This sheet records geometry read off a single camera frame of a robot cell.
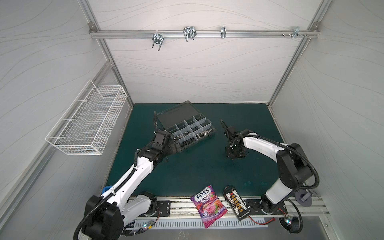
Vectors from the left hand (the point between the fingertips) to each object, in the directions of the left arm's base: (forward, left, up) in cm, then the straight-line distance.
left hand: (175, 143), depth 84 cm
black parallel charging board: (-27, -33, -11) cm, 44 cm away
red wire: (-33, -51, -13) cm, 62 cm away
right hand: (0, -35, -9) cm, 37 cm away
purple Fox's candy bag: (-29, -20, -10) cm, 37 cm away
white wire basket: (-4, +40, +19) cm, 45 cm away
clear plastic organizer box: (+19, -6, -8) cm, 21 cm away
